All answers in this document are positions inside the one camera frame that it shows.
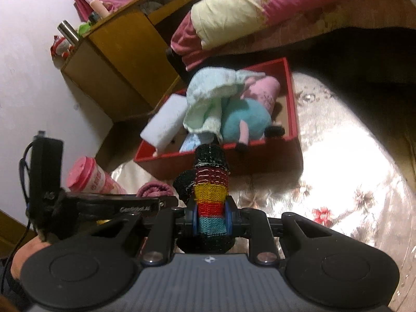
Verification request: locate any silver floral mat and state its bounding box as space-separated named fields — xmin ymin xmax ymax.
xmin=110 ymin=71 xmax=416 ymax=312

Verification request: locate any grey cloth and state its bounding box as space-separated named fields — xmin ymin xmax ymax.
xmin=140 ymin=2 xmax=163 ymax=15

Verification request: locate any light green towel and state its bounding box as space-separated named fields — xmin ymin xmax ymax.
xmin=183 ymin=67 xmax=265 ymax=135

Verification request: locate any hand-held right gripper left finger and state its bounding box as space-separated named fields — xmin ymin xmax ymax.
xmin=88 ymin=201 xmax=199 ymax=266

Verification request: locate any steel thermos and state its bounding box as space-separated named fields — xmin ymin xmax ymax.
xmin=57 ymin=20 xmax=80 ymax=47

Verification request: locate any red box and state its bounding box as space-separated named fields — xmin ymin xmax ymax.
xmin=133 ymin=57 xmax=301 ymax=178

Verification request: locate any pink floral bed sheet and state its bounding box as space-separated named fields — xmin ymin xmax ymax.
xmin=227 ymin=0 xmax=416 ymax=56

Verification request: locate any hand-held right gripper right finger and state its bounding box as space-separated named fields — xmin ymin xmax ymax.
xmin=224 ymin=198 xmax=342 ymax=266

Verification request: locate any blue face mask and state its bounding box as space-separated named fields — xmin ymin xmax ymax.
xmin=179 ymin=133 xmax=202 ymax=153

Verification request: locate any colourful striped knitted pouch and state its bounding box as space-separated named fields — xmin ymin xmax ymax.
xmin=172 ymin=144 xmax=236 ymax=254

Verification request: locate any black cable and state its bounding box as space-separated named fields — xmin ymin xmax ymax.
xmin=0 ymin=132 xmax=46 ymax=287

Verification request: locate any pig plush toy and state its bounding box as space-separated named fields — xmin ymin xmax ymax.
xmin=221 ymin=75 xmax=287 ymax=152

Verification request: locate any pale pink bottle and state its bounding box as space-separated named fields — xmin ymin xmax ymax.
xmin=90 ymin=0 xmax=108 ymax=18

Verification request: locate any snowman plush doll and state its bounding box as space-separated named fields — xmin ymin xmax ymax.
xmin=50 ymin=36 xmax=76 ymax=61

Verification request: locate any person's left hand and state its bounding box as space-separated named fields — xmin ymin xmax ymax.
xmin=10 ymin=239 xmax=49 ymax=282

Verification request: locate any pink knitted cloth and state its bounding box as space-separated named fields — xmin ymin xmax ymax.
xmin=136 ymin=182 xmax=178 ymax=199

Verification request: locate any white foam block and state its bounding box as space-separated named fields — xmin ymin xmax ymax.
xmin=140 ymin=94 xmax=189 ymax=153

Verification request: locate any wooden cabinet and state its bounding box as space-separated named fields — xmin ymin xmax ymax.
xmin=60 ymin=0 xmax=218 ymax=122

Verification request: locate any pink lidded jar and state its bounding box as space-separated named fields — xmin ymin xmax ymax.
xmin=65 ymin=156 xmax=127 ymax=196

